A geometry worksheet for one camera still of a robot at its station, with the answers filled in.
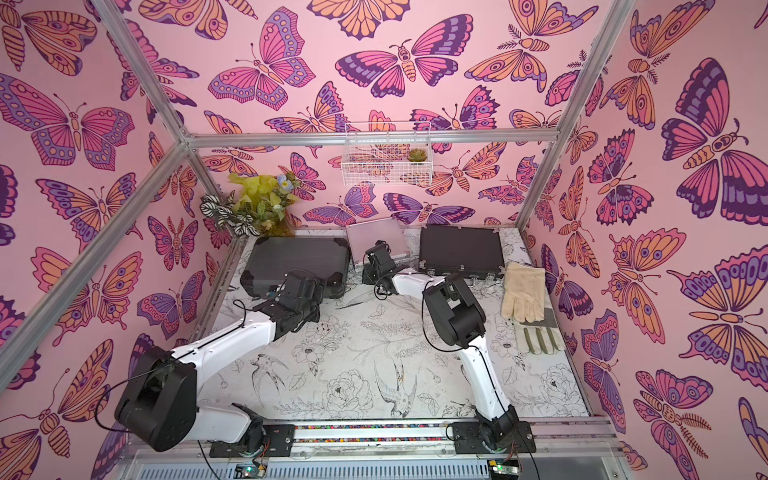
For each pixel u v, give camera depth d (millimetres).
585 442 733
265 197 978
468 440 730
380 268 833
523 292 999
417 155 925
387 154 955
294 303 674
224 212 923
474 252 1070
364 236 1156
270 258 1090
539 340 895
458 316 587
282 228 1172
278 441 735
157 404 421
